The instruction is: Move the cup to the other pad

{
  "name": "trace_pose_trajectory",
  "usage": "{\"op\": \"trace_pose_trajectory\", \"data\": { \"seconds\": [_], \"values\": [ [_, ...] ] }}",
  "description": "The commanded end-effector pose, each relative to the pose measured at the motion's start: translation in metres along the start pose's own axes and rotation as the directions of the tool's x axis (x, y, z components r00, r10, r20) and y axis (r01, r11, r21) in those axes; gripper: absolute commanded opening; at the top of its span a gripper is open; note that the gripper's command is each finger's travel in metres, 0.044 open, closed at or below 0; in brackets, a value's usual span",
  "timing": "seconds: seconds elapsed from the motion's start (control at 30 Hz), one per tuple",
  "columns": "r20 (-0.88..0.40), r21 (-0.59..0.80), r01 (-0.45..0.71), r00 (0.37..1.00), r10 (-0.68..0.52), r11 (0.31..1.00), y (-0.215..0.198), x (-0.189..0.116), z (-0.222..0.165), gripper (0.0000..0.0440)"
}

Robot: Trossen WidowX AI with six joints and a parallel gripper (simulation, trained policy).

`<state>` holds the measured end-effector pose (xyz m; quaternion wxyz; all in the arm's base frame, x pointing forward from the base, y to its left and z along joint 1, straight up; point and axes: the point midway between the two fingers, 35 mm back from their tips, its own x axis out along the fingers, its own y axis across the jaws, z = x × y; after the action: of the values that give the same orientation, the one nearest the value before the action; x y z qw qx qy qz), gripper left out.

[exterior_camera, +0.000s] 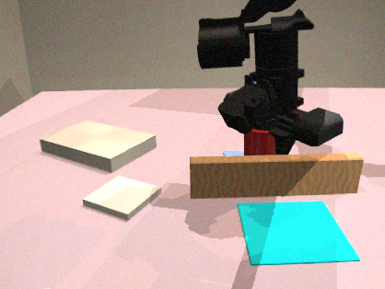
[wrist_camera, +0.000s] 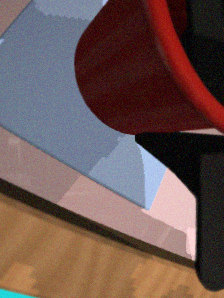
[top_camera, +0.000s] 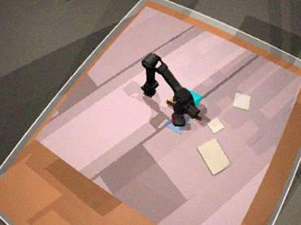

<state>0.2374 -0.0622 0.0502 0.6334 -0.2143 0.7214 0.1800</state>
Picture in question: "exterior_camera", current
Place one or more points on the white flat rectangular slab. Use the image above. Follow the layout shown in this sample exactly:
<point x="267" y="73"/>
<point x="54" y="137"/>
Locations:
<point x="122" y="197"/>

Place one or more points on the cream flat block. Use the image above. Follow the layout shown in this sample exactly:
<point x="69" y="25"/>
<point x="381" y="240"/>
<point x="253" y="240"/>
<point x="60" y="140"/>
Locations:
<point x="98" y="145"/>

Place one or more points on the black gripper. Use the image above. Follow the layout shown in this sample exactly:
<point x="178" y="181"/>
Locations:
<point x="312" y="128"/>

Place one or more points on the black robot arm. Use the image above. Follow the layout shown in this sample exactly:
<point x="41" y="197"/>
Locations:
<point x="225" y="42"/>

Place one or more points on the tan wooden bar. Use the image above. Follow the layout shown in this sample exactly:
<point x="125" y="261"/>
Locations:
<point x="218" y="177"/>

